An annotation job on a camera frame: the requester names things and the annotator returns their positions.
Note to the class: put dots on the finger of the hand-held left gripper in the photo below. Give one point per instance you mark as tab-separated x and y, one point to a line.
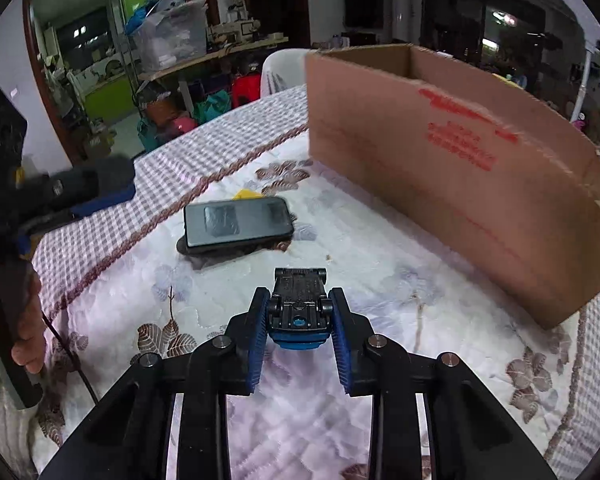
40	225
105	195

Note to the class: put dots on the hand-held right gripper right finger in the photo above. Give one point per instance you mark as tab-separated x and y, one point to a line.
341	340

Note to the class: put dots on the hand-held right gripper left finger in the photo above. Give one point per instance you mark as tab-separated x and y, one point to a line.
257	340

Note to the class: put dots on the blue black toy car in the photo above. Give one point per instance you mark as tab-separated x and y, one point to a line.
300	295

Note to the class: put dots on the brown cardboard box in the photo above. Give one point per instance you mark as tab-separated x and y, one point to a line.
455	200

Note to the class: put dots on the person's left hand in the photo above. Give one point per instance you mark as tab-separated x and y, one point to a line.
30	350

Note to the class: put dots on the dark flat pouch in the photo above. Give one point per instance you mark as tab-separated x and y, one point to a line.
215	255

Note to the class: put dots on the black smartphone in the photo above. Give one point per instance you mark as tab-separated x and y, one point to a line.
235	222

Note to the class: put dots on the teal cloth bag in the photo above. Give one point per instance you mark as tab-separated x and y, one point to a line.
212	107

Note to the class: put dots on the small yellow object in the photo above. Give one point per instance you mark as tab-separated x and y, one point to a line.
247	196

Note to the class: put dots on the clear plastic storage box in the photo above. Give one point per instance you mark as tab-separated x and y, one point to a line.
170	40

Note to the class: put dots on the wooden side table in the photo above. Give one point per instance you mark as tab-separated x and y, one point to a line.
215	55

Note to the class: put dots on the white plastic chair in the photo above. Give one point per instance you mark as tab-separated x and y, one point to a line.
285	70

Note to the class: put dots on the black flat television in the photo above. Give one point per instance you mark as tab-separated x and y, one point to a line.
362	7

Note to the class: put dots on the white standing air conditioner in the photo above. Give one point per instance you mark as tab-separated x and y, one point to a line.
401	15

